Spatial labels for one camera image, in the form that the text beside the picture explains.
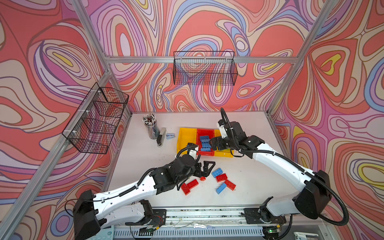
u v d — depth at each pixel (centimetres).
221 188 82
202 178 84
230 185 83
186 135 105
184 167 52
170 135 104
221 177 86
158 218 72
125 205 44
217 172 87
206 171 63
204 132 99
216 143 71
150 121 91
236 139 58
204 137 102
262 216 67
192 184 84
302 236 67
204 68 96
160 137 101
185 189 82
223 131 64
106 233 68
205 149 96
